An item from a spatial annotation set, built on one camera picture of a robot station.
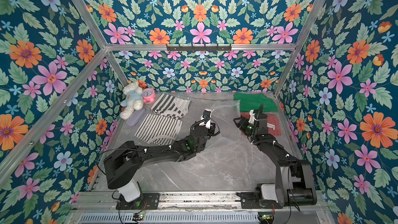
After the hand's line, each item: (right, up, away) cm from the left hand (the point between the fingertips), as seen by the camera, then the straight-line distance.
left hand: (211, 114), depth 80 cm
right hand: (+17, -3, +8) cm, 19 cm away
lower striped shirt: (-34, -11, +19) cm, 40 cm away
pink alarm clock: (-47, +13, +35) cm, 60 cm away
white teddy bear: (-54, +9, +27) cm, 61 cm away
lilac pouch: (-51, -3, +24) cm, 57 cm away
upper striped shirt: (-29, +5, +32) cm, 43 cm away
